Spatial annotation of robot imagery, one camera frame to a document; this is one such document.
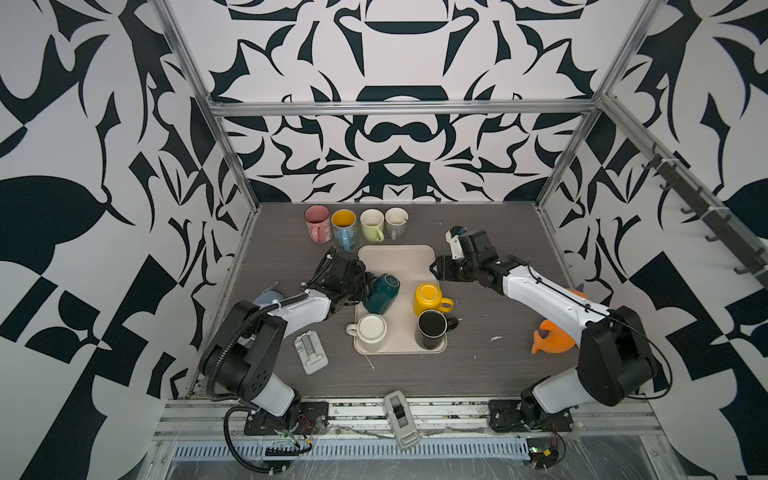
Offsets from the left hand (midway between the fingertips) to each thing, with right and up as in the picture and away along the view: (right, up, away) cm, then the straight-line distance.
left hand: (380, 262), depth 90 cm
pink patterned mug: (-22, +14, +16) cm, 30 cm away
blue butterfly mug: (-12, +11, +10) cm, 19 cm away
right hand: (+16, 0, -3) cm, 17 cm away
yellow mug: (+14, -9, -5) cm, 17 cm away
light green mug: (-3, +13, +14) cm, 20 cm away
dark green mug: (+1, -8, -3) cm, 9 cm away
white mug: (-2, -17, -9) cm, 20 cm away
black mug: (+14, -16, -10) cm, 23 cm away
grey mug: (+5, +14, +17) cm, 23 cm away
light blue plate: (-35, -11, +3) cm, 37 cm away
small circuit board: (+38, -43, -18) cm, 60 cm away
